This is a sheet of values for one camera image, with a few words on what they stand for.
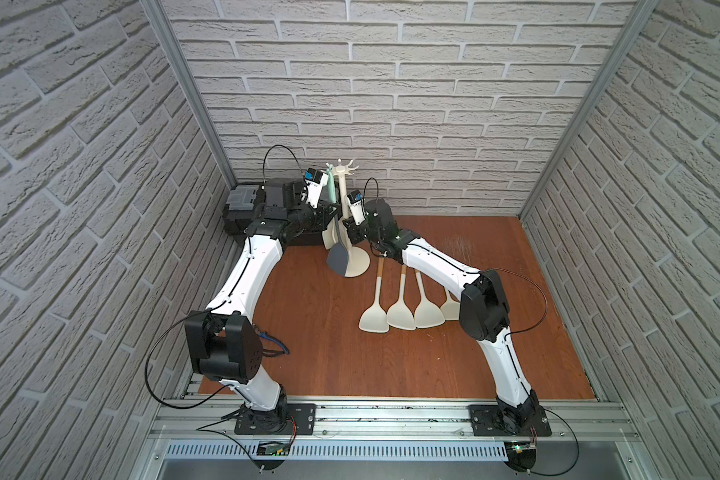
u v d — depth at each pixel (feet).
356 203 2.55
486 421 2.42
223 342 1.44
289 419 2.38
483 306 1.83
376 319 2.94
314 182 2.25
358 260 3.41
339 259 2.79
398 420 2.48
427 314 3.05
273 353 2.80
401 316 3.03
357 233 2.64
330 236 2.98
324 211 2.28
